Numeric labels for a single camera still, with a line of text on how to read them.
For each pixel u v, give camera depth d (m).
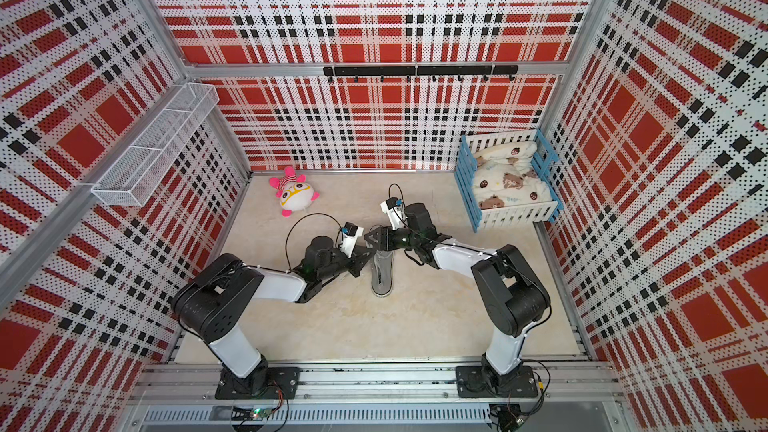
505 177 1.05
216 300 0.48
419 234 0.72
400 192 0.81
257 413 0.69
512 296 0.47
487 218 0.99
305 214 1.08
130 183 0.69
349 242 0.81
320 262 0.72
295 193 1.05
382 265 0.89
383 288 0.84
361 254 0.81
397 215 0.82
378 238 0.80
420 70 0.88
